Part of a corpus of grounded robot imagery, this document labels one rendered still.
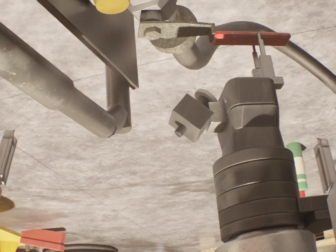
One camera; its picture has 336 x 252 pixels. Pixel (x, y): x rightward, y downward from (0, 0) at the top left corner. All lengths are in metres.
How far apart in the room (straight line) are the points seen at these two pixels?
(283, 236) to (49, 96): 0.22
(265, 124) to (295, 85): 1.32
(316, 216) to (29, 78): 0.26
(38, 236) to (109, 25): 2.92
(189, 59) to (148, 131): 1.35
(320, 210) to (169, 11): 0.25
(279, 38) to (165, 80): 1.10
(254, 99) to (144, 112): 1.36
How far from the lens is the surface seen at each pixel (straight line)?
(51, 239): 3.37
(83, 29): 0.49
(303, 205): 0.46
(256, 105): 0.47
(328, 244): 4.50
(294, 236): 0.44
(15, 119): 1.85
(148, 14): 0.54
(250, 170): 0.45
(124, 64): 0.56
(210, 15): 1.37
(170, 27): 0.54
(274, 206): 0.45
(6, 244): 3.70
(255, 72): 0.55
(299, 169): 2.26
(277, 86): 0.51
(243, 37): 0.54
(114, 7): 0.45
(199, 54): 0.65
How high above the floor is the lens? 0.77
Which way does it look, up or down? 23 degrees down
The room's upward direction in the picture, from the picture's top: 174 degrees clockwise
